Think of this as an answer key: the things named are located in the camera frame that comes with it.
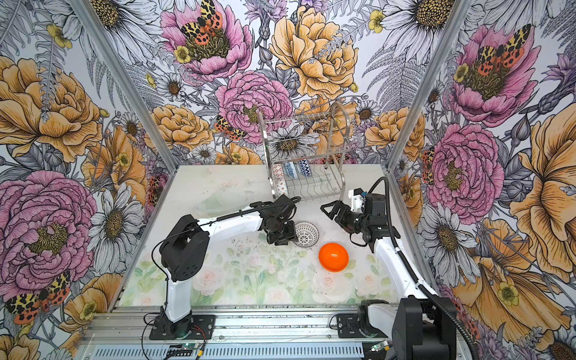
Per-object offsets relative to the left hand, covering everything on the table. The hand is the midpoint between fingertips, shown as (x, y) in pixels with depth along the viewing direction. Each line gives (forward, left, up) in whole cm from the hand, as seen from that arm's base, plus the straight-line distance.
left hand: (292, 245), depth 88 cm
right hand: (+4, -13, +13) cm, 18 cm away
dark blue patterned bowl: (+32, +6, +8) cm, 33 cm away
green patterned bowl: (+21, +4, +9) cm, 23 cm away
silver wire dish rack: (+51, -8, +2) cm, 51 cm away
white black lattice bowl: (+6, -6, -3) cm, 9 cm away
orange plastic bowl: (-5, -16, -1) cm, 16 cm away
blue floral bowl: (+34, 0, +7) cm, 34 cm away
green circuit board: (-32, -27, -5) cm, 42 cm away
